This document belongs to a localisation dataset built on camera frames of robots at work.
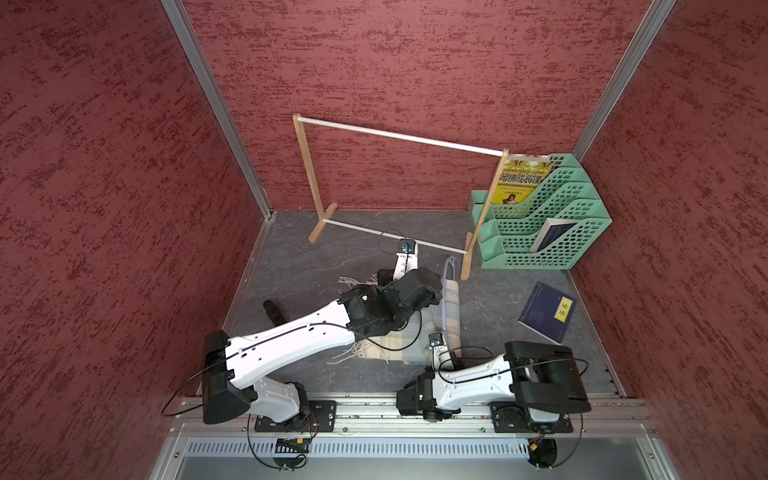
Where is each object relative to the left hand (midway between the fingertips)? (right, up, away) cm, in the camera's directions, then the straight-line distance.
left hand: (415, 280), depth 70 cm
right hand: (+12, -25, +12) cm, 30 cm away
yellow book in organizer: (+41, +33, +36) cm, 63 cm away
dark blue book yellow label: (+45, -14, +22) cm, 52 cm away
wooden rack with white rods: (+4, +30, +47) cm, 56 cm away
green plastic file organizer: (+52, +26, +25) cm, 63 cm away
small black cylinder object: (-42, -13, +18) cm, 47 cm away
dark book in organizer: (+46, +13, +24) cm, 53 cm away
